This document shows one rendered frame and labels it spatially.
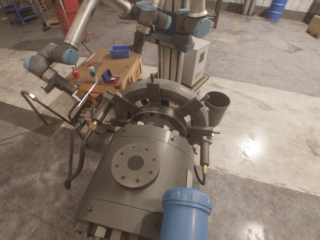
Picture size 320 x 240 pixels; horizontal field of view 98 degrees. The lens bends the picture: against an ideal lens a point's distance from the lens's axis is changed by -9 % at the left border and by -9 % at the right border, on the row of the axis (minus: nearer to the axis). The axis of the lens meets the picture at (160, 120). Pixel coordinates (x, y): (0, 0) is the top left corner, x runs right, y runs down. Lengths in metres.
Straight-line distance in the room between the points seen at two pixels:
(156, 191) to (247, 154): 1.50
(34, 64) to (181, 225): 1.03
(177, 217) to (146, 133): 0.45
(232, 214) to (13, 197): 2.11
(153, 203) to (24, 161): 1.87
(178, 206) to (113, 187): 0.30
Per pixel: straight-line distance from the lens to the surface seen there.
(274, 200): 1.92
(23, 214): 2.00
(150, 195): 0.68
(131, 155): 0.71
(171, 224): 0.52
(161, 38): 1.66
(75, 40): 1.06
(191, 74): 2.01
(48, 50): 1.11
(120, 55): 2.56
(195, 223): 0.52
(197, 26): 1.29
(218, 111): 1.90
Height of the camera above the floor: 1.53
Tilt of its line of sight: 48 degrees down
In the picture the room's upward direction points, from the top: straight up
